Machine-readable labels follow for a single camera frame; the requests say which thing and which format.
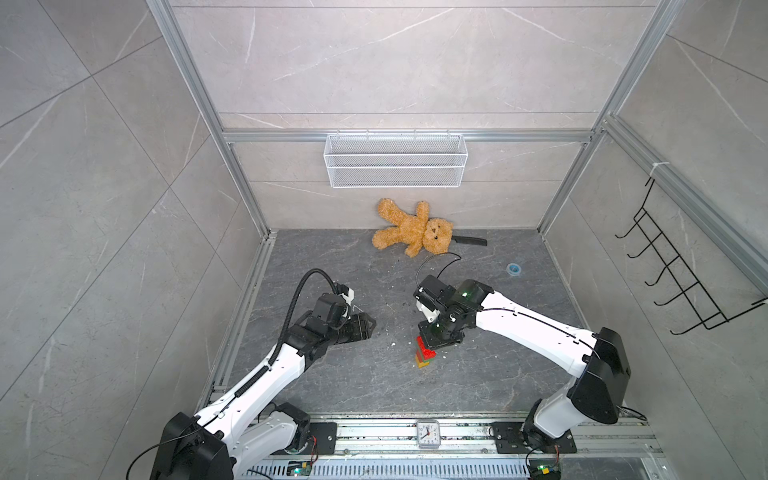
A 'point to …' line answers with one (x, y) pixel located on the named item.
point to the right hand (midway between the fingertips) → (430, 344)
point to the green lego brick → (425, 360)
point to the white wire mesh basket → (395, 161)
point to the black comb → (470, 240)
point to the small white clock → (428, 433)
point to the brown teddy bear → (413, 232)
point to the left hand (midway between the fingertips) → (372, 320)
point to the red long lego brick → (428, 353)
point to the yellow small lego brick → (422, 364)
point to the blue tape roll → (513, 269)
